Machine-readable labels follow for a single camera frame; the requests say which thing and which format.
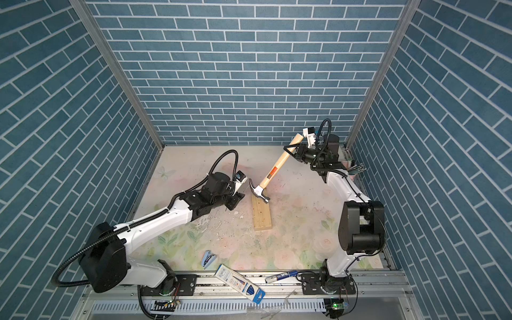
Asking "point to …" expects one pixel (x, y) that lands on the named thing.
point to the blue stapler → (207, 258)
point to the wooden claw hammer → (262, 190)
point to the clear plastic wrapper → (268, 311)
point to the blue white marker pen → (274, 278)
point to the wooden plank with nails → (261, 212)
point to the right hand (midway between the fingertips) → (287, 150)
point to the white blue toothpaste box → (240, 284)
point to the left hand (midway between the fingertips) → (245, 193)
